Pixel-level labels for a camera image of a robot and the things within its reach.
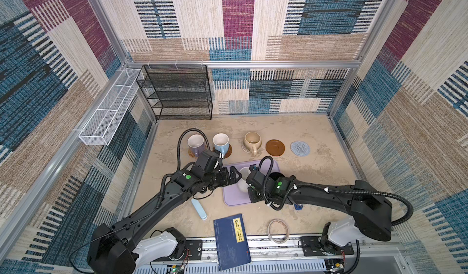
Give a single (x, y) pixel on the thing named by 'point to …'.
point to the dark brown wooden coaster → (228, 153)
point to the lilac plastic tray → (231, 195)
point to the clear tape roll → (269, 226)
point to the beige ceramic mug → (252, 142)
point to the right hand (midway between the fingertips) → (253, 194)
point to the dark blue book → (231, 242)
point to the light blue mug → (221, 142)
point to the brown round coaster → (275, 147)
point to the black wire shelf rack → (177, 91)
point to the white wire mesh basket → (100, 124)
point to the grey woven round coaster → (300, 148)
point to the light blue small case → (200, 209)
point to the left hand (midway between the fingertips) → (235, 176)
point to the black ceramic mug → (276, 175)
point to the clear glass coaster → (244, 148)
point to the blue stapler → (298, 207)
